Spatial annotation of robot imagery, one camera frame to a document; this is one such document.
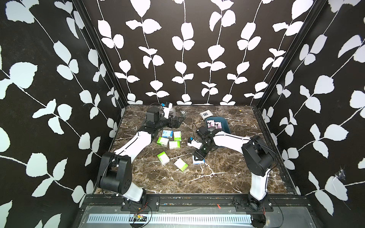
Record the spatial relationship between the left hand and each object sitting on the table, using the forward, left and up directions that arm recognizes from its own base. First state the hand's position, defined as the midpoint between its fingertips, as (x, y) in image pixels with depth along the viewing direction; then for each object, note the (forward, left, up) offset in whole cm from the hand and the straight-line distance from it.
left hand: (179, 115), depth 84 cm
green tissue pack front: (-23, 0, -21) cm, 31 cm away
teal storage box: (+4, -34, -21) cm, 40 cm away
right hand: (-16, -10, -21) cm, 28 cm away
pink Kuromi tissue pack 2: (+6, -29, -20) cm, 35 cm away
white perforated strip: (-50, +5, -23) cm, 55 cm away
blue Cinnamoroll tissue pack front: (-21, -11, -20) cm, 32 cm away
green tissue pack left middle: (-6, +12, -21) cm, 25 cm away
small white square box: (+19, -22, -22) cm, 37 cm away
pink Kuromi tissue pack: (+5, -23, -17) cm, 29 cm away
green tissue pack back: (-2, +2, -21) cm, 21 cm away
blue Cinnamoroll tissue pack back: (+1, +9, -21) cm, 23 cm away
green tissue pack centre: (-8, +3, -22) cm, 23 cm away
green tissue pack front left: (-18, +11, -21) cm, 29 cm away
